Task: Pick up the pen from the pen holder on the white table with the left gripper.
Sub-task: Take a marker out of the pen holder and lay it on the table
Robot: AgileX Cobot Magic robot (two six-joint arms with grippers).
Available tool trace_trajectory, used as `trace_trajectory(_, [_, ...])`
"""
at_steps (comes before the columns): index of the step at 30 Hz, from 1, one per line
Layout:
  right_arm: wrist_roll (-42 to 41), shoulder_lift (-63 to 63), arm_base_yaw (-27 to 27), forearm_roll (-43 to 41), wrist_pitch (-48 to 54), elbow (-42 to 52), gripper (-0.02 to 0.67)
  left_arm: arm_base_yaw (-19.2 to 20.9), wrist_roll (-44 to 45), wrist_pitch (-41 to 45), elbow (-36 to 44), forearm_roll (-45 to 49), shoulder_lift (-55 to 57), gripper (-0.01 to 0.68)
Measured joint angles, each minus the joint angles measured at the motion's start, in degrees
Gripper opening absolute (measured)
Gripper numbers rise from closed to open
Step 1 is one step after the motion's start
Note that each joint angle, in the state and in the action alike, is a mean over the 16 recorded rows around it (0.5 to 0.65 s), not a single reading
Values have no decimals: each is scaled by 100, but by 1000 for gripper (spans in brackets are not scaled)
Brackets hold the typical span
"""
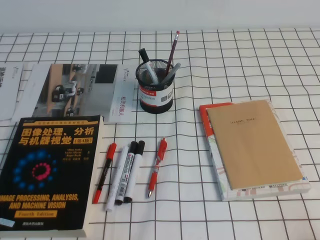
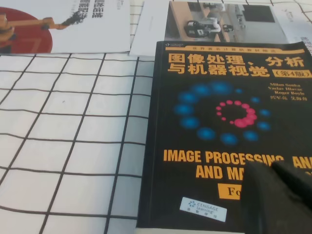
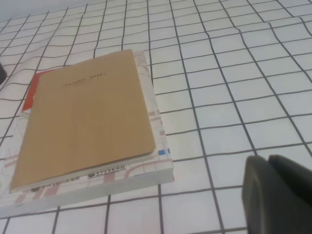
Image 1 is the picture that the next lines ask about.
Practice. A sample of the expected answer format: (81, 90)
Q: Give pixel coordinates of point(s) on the white marker black cap right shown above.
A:
(128, 197)

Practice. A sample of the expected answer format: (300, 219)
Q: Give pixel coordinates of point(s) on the grey pen in holder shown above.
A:
(171, 74)

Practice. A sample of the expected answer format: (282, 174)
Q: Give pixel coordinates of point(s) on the white marker with black cap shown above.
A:
(147, 63)

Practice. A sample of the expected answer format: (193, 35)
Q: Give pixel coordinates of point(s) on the red retractable ballpoint pen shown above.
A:
(159, 158)

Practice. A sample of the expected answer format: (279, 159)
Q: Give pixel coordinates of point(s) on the all white marker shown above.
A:
(116, 179)

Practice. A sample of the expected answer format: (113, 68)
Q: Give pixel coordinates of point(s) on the dark red pencil with eraser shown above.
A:
(172, 52)

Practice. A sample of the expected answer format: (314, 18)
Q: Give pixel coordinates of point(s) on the white leaflet at left edge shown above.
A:
(10, 76)

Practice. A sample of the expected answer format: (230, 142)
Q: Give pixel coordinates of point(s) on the robot photo brochure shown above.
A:
(68, 90)

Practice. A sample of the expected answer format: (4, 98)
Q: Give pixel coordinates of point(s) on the brown kraft classic notebook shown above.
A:
(252, 145)

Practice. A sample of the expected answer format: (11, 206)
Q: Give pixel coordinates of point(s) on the black image processing textbook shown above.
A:
(48, 179)

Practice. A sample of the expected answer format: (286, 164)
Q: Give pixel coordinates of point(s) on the red and white map book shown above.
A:
(226, 193)

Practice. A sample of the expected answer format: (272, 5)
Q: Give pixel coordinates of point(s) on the black mesh pen holder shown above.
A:
(154, 98)

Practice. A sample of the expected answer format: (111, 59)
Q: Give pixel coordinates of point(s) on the red and black fineliner pen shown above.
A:
(108, 161)

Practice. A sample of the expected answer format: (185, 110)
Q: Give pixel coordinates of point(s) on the white marker black cap left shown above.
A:
(126, 173)

